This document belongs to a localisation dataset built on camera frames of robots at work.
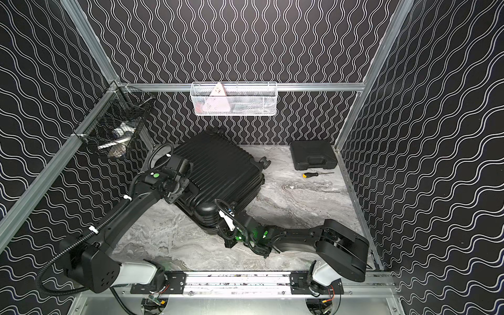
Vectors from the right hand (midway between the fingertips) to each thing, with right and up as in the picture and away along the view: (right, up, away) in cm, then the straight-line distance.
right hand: (218, 232), depth 78 cm
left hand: (-14, +20, +2) cm, 25 cm away
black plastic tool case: (+47, +33, +28) cm, 64 cm away
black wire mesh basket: (-53, +45, +14) cm, 71 cm away
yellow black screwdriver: (+47, +22, +29) cm, 59 cm away
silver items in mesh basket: (-43, +40, +8) cm, 59 cm away
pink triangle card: (-2, +56, +11) cm, 57 cm away
